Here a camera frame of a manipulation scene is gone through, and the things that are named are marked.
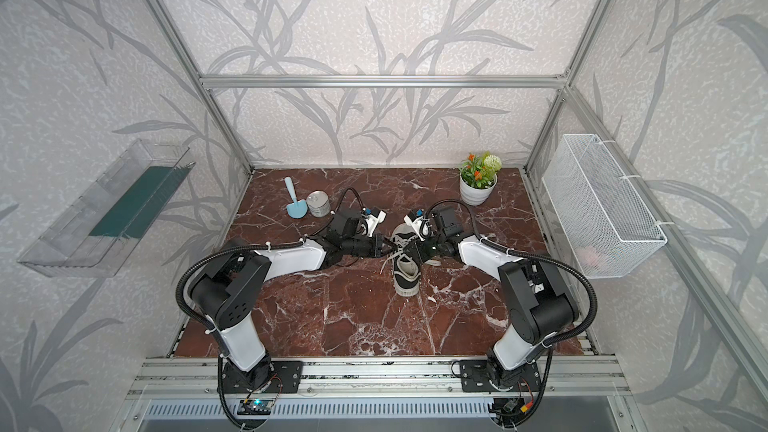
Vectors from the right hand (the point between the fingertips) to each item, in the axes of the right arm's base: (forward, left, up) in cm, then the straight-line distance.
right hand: (409, 239), depth 91 cm
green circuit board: (-42, +38, -8) cm, 57 cm away
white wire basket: (-13, -40, +28) cm, 50 cm away
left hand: (-2, +3, +4) cm, 5 cm away
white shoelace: (0, +2, -2) cm, 3 cm away
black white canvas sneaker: (-6, +1, -2) cm, 6 cm away
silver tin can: (+16, +32, -2) cm, 36 cm away
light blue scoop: (+17, +40, -7) cm, 44 cm away
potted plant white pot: (+20, -23, +7) cm, 31 cm away
